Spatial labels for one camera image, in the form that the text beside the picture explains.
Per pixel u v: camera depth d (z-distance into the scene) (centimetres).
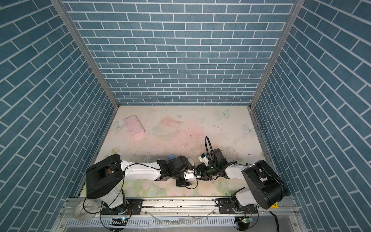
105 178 46
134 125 106
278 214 72
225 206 73
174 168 65
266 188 44
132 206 73
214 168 75
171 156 91
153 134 103
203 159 84
